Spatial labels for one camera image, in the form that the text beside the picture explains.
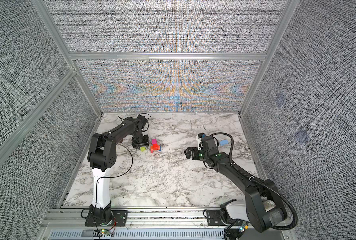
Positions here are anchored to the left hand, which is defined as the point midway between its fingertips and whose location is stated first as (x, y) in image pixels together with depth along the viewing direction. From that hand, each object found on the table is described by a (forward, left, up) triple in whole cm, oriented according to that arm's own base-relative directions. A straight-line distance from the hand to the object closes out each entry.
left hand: (145, 147), depth 98 cm
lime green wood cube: (-2, +1, +1) cm, 3 cm away
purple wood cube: (+4, -6, +1) cm, 7 cm away
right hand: (-9, -29, +8) cm, 31 cm away
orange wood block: (-3, -7, +3) cm, 8 cm away
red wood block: (-1, -7, +4) cm, 8 cm away
